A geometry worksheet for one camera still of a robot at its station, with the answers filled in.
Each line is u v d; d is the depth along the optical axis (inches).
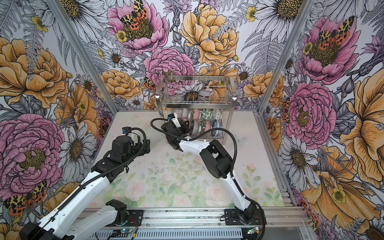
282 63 37.1
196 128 38.2
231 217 29.3
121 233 28.4
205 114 41.6
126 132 26.4
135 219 28.7
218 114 41.2
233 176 23.3
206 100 46.8
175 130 32.5
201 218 30.0
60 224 15.7
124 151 23.0
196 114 41.4
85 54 35.0
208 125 38.1
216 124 38.1
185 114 41.3
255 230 28.1
